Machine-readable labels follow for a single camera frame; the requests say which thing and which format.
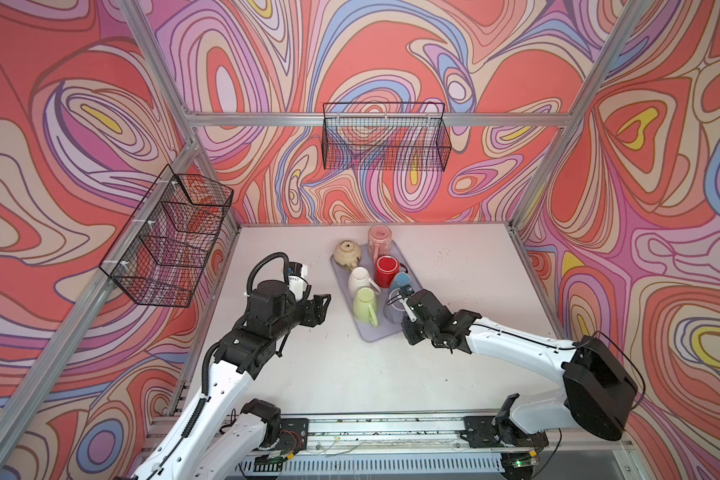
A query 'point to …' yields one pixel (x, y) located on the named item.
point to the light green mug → (365, 305)
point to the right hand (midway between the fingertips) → (410, 329)
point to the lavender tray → (384, 328)
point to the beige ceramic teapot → (348, 253)
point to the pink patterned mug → (379, 241)
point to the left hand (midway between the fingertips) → (323, 294)
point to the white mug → (358, 278)
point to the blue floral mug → (401, 279)
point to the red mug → (386, 268)
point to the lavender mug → (394, 311)
